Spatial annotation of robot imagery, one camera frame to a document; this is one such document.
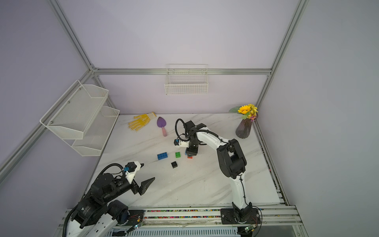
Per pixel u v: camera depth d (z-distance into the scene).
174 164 0.91
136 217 0.73
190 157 0.95
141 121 1.15
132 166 0.56
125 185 0.59
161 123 1.15
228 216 0.73
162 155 0.95
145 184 0.61
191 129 0.73
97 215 0.49
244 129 1.01
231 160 0.54
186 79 0.95
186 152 0.84
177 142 0.84
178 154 0.95
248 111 0.89
